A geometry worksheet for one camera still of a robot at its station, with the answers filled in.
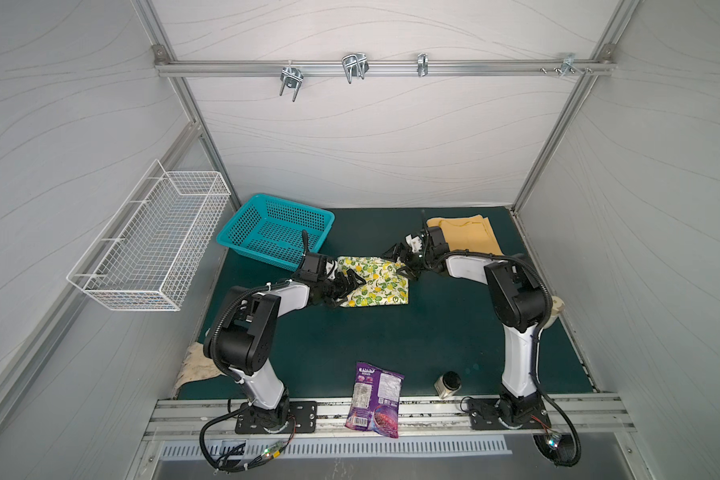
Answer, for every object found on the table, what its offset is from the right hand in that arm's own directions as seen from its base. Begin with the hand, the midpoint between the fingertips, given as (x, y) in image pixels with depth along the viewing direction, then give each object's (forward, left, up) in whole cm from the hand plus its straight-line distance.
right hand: (392, 255), depth 99 cm
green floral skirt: (-9, +2, -4) cm, 10 cm away
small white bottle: (-18, -46, +3) cm, 50 cm away
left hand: (-11, +10, -1) cm, 15 cm away
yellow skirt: (+16, -30, -5) cm, 35 cm away
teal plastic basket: (+15, +47, -5) cm, 50 cm away
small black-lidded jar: (-40, -14, +3) cm, 42 cm away
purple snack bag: (-43, +4, -4) cm, 43 cm away
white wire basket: (-19, +56, +26) cm, 65 cm away
